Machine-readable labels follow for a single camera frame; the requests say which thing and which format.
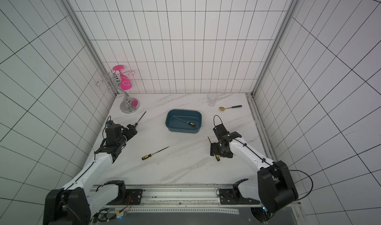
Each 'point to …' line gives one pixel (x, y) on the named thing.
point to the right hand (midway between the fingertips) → (213, 152)
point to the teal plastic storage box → (176, 125)
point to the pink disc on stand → (118, 67)
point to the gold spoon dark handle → (222, 108)
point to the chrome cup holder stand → (130, 104)
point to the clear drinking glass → (212, 98)
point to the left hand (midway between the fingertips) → (129, 132)
